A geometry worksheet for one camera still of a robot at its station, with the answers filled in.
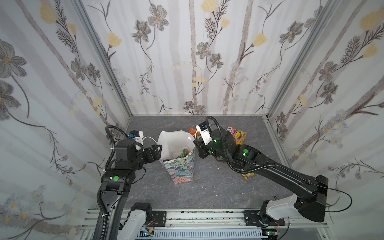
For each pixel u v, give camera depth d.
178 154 0.98
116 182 0.43
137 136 0.60
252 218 0.74
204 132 0.59
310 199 0.40
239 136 1.05
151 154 0.58
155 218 0.73
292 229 0.72
